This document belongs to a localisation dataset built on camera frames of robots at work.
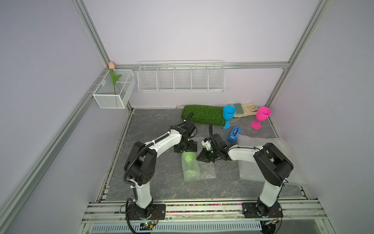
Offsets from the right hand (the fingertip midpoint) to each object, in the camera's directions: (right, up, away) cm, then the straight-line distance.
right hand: (195, 158), depth 89 cm
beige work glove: (+40, +32, +30) cm, 59 cm away
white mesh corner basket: (-53, +39, -6) cm, 66 cm away
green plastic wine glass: (-3, -3, -5) cm, 7 cm away
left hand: (-4, +4, 0) cm, 6 cm away
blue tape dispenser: (+27, +13, +12) cm, 33 cm away
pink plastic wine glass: (+44, +28, +5) cm, 52 cm away
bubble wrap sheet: (+7, -7, -2) cm, 10 cm away
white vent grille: (+15, -29, -19) cm, 38 cm away
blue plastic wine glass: (+23, +29, +10) cm, 38 cm away
